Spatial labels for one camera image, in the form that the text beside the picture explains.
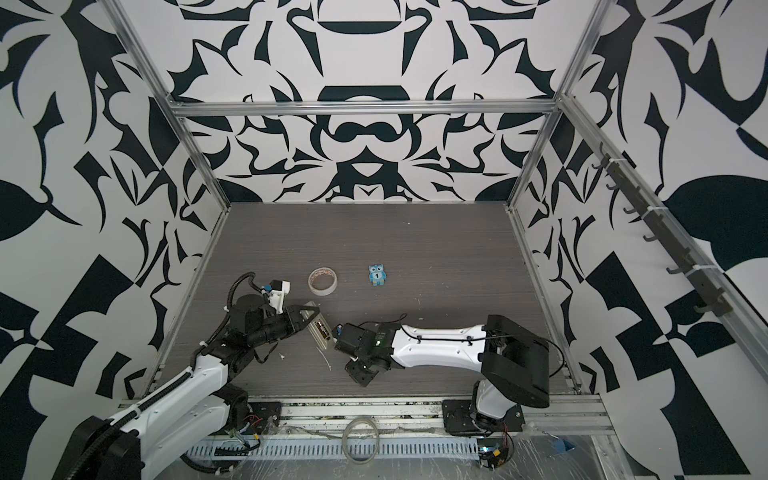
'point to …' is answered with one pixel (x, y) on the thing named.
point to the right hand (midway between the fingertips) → (358, 371)
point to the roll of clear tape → (322, 281)
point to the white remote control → (317, 327)
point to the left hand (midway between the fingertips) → (319, 306)
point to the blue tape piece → (561, 446)
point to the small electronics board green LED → (492, 452)
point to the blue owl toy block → (377, 274)
